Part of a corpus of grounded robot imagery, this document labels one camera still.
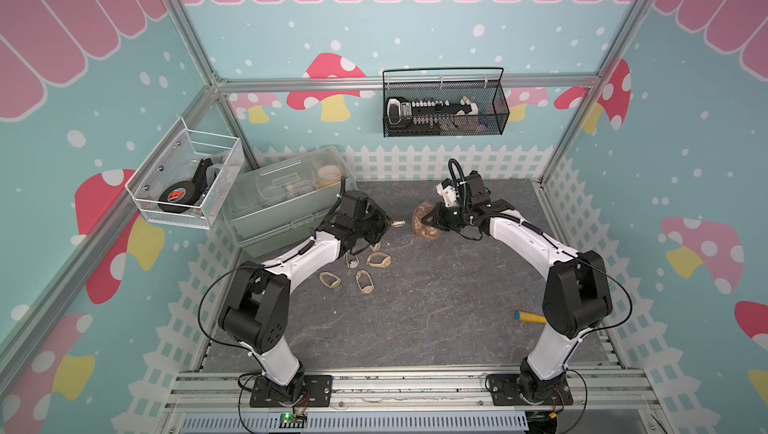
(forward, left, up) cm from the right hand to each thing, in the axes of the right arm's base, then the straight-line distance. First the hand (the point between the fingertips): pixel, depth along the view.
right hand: (422, 219), depth 88 cm
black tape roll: (-6, +57, +20) cm, 61 cm away
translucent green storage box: (+3, +43, +4) cm, 43 cm away
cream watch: (0, +15, -15) cm, 21 cm away
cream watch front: (-6, +22, -16) cm, 28 cm away
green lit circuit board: (-47, +35, -19) cm, 62 cm away
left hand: (0, +8, 0) cm, 8 cm away
